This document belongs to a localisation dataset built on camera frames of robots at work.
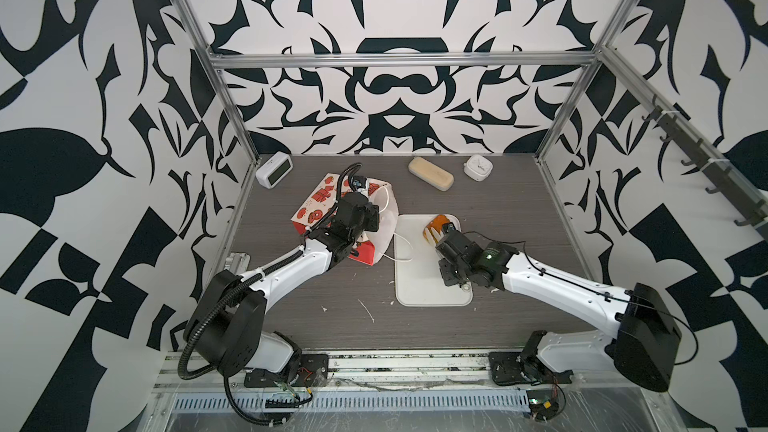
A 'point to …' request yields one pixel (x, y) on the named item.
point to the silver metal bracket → (238, 262)
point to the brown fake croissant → (433, 229)
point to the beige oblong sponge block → (427, 172)
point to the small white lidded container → (478, 167)
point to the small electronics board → (543, 404)
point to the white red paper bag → (375, 244)
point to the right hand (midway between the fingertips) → (448, 266)
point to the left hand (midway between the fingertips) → (372, 198)
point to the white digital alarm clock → (274, 170)
